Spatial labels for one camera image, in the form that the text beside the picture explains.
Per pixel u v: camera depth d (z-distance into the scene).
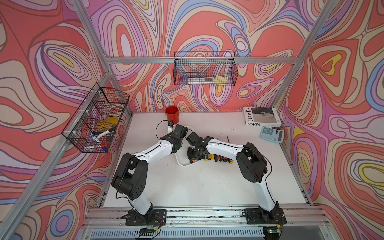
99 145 0.65
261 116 1.15
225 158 0.63
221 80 0.91
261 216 0.66
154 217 0.73
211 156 0.94
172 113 1.07
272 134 1.05
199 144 0.72
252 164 0.55
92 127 0.74
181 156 0.90
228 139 1.04
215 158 0.93
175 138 0.70
